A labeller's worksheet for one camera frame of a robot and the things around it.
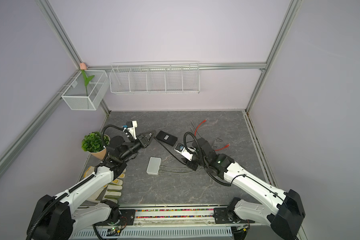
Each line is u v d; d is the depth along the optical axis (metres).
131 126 0.69
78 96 0.77
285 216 0.38
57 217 0.39
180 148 0.63
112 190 0.81
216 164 0.53
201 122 1.13
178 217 0.75
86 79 0.91
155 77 0.97
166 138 1.02
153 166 0.89
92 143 0.85
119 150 0.60
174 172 0.89
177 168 0.90
